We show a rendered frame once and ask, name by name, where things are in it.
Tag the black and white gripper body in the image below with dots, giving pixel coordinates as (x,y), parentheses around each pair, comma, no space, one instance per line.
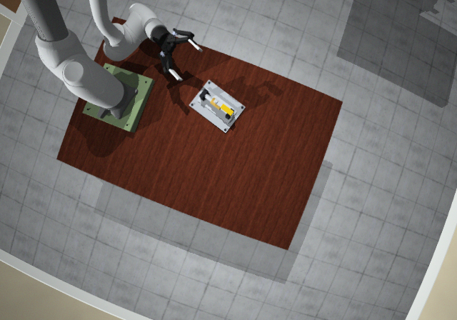
(160,36)

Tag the ball valve with yellow lever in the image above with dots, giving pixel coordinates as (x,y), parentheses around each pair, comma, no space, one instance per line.
(216,105)

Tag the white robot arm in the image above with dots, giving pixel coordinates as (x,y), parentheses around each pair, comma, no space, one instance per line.
(61,51)

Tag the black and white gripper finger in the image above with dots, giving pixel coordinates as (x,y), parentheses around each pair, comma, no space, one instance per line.
(167,63)
(188,38)

